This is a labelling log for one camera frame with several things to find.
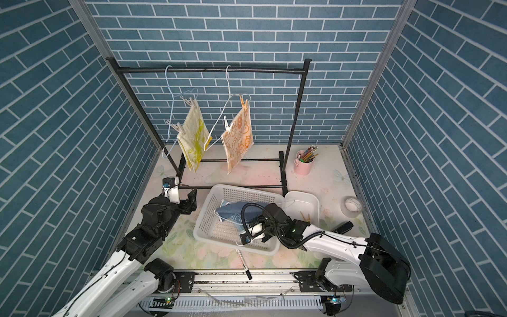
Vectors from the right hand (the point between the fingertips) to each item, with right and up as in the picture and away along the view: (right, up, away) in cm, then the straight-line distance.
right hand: (252, 219), depth 80 cm
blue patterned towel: (-10, +1, +9) cm, 13 cm away
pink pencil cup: (+25, +21, +22) cm, 39 cm away
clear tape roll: (+48, +2, +15) cm, 50 cm away
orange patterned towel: (-7, +35, +12) cm, 37 cm away
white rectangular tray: (+23, +3, +12) cm, 26 cm away
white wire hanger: (-15, +55, +21) cm, 61 cm away
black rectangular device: (+40, -5, +6) cm, 41 cm away
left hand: (-22, +13, -5) cm, 27 cm away
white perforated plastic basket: (-19, -5, +6) cm, 21 cm away
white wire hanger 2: (+19, +6, +11) cm, 22 cm away
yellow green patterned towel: (-26, +35, +6) cm, 44 cm away
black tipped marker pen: (-4, -16, -2) cm, 17 cm away
